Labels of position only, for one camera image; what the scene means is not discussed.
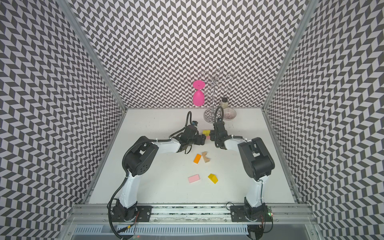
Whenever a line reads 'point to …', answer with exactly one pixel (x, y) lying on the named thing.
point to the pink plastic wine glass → (198, 95)
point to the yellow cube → (207, 132)
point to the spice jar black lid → (224, 103)
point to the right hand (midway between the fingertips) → (216, 135)
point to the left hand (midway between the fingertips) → (201, 136)
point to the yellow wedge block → (213, 178)
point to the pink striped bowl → (229, 113)
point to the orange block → (197, 158)
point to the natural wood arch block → (206, 160)
